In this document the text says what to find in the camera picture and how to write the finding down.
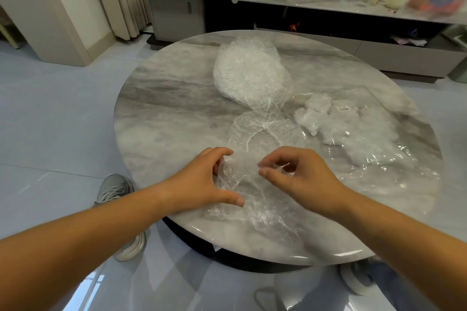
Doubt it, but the single clear plastic cap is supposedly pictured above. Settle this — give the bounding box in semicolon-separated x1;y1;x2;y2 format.
208;109;311;239

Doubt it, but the grey sneaker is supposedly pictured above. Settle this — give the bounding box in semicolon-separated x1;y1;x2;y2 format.
339;259;380;295
95;173;147;261

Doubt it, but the person's right hand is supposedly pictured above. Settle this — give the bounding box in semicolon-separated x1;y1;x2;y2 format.
257;146;356;218

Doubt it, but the person's left forearm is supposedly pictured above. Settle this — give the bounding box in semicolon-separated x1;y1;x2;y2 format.
0;185;183;311

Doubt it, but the light wooden chair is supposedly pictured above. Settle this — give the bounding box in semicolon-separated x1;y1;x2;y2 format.
0;8;23;49

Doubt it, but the black table base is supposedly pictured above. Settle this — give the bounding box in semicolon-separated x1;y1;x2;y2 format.
162;216;366;273

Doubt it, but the long grey low cabinet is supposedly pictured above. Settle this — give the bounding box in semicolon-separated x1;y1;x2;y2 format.
136;0;467;78

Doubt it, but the person's left hand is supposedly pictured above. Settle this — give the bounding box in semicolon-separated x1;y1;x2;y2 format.
159;147;247;215

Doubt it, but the pile of clear plastic caps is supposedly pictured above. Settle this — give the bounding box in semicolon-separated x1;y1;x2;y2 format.
212;36;294;111

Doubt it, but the person's right forearm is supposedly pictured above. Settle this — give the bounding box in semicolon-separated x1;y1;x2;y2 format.
334;190;467;311

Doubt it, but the clear bag of caps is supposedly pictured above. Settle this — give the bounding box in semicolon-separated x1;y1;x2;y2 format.
294;92;410;166

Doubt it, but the clear plastic bag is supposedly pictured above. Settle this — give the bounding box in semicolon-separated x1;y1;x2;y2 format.
288;88;443;193

